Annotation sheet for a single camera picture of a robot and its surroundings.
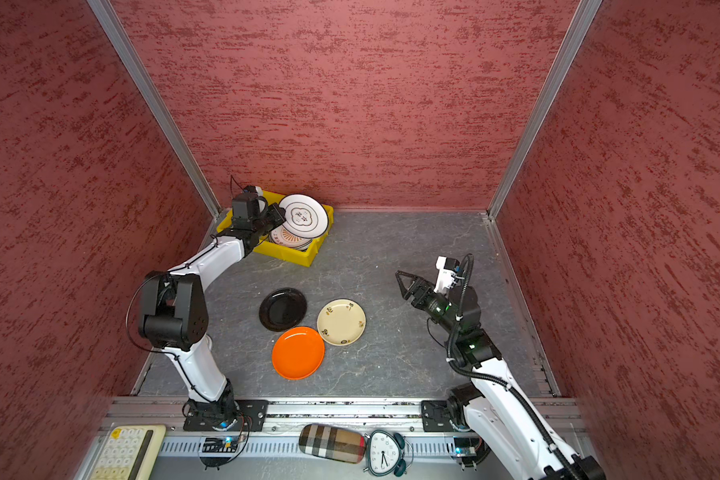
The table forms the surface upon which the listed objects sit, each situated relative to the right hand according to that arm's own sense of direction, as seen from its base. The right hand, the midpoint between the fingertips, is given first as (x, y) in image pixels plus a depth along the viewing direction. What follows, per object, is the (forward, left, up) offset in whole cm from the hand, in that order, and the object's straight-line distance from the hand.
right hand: (397, 283), depth 75 cm
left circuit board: (-31, +43, -20) cm, 57 cm away
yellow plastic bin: (+34, +58, -11) cm, 68 cm away
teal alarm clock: (-35, +4, -17) cm, 39 cm away
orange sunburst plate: (+30, +37, -17) cm, 51 cm away
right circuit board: (-33, -15, -22) cm, 43 cm away
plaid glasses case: (-32, +17, -18) cm, 40 cm away
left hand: (+29, +34, -2) cm, 44 cm away
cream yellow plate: (-1, +16, -21) cm, 26 cm away
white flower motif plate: (+30, +28, -5) cm, 41 cm away
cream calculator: (-32, +64, -18) cm, 74 cm away
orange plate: (-10, +28, -20) cm, 36 cm away
